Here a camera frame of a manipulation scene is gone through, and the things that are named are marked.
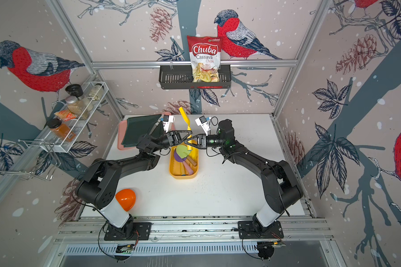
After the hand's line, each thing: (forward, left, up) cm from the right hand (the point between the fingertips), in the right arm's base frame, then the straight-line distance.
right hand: (186, 143), depth 74 cm
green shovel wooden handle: (+4, 0, -23) cm, 24 cm away
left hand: (+2, -3, +5) cm, 6 cm away
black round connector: (-36, -35, -26) cm, 56 cm away
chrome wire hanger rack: (-15, +54, +10) cm, 57 cm away
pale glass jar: (+25, +49, +9) cm, 56 cm away
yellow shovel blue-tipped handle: (+5, -1, +6) cm, 8 cm away
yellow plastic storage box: (0, +9, -27) cm, 29 cm away
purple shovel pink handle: (-4, 0, -22) cm, 22 cm away
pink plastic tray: (+30, +52, -26) cm, 65 cm away
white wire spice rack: (+1, +47, +9) cm, 48 cm away
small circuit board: (-38, +26, -28) cm, 53 cm away
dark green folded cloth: (+30, +42, -25) cm, 58 cm away
